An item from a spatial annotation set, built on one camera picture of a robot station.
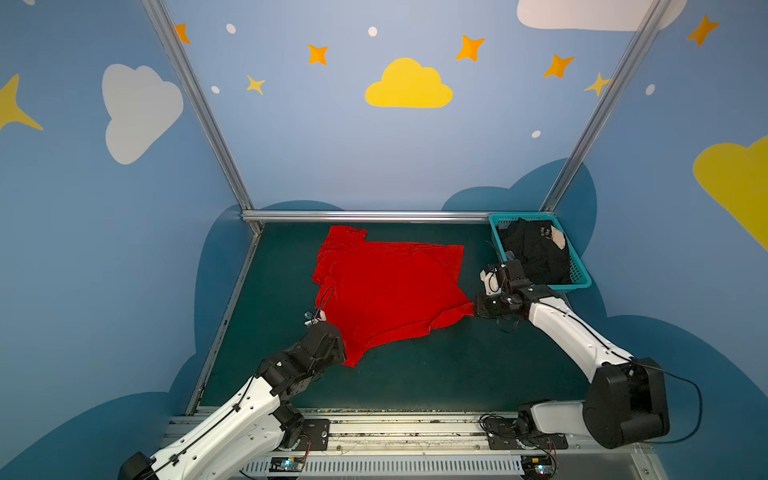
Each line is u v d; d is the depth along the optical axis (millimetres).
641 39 735
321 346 589
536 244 1004
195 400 837
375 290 1046
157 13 679
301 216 1214
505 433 749
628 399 418
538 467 713
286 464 713
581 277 964
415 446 734
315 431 760
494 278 734
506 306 652
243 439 568
